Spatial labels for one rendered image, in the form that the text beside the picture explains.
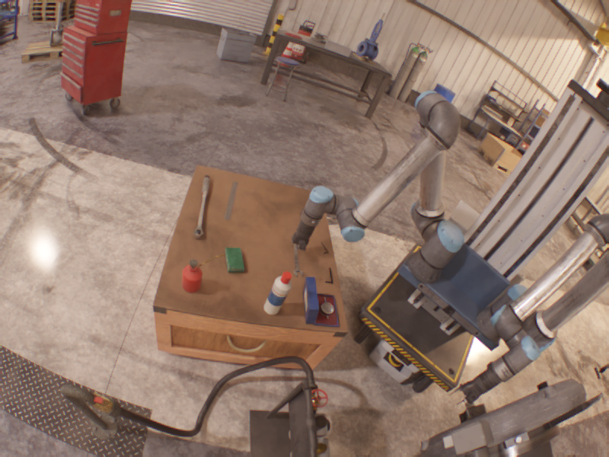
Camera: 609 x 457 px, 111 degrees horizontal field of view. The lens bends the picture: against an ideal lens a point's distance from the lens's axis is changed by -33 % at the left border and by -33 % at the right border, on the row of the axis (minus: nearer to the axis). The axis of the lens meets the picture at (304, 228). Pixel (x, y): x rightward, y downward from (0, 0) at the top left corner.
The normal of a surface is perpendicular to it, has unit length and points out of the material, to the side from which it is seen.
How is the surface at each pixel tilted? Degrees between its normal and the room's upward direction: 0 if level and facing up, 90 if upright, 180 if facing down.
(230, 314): 0
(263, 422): 0
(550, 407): 26
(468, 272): 90
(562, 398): 17
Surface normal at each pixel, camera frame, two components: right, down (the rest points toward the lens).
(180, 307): 0.33, -0.71
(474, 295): -0.60, 0.36
